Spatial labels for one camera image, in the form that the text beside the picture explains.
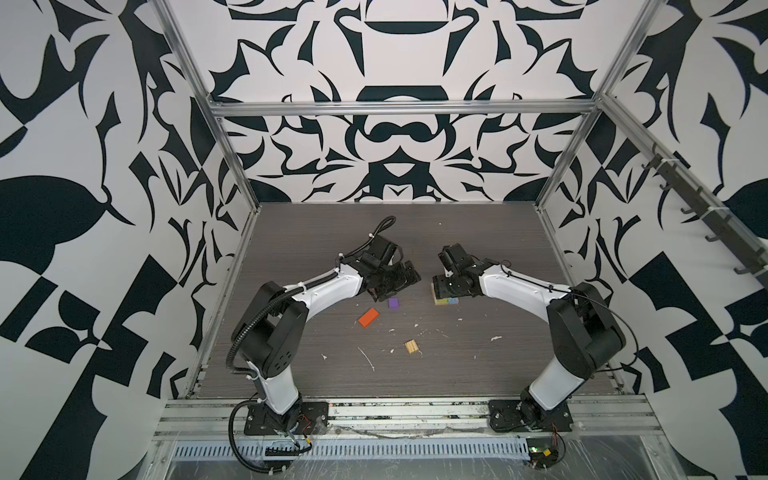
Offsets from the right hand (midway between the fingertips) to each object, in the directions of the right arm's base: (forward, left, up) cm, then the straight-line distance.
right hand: (446, 285), depth 93 cm
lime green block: (-6, +2, 0) cm, 6 cm away
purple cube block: (-4, +16, -3) cm, 17 cm away
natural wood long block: (-6, +5, +5) cm, 10 cm away
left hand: (-1, +10, +7) cm, 12 cm away
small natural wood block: (-17, +11, -4) cm, 21 cm away
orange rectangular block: (-9, +24, -3) cm, 25 cm away
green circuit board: (-41, -18, -6) cm, 46 cm away
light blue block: (-4, -2, -2) cm, 5 cm away
